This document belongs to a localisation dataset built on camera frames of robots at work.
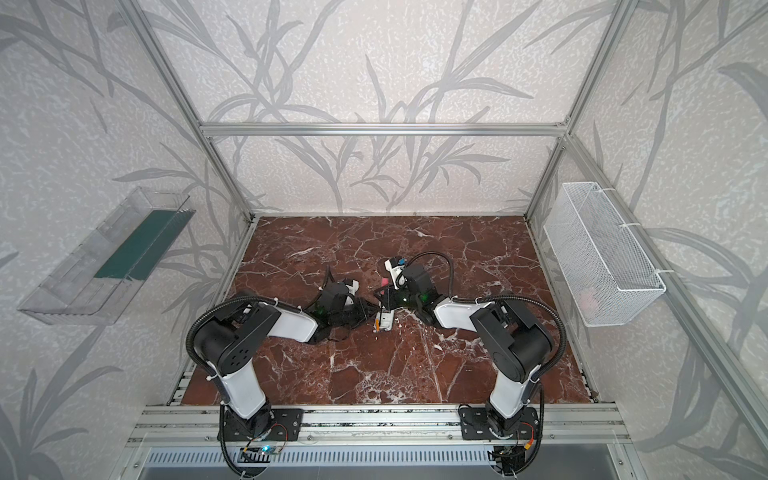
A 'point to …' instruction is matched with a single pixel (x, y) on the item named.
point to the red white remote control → (387, 319)
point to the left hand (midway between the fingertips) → (384, 302)
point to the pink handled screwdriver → (385, 281)
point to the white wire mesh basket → (608, 274)
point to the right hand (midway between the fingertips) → (377, 283)
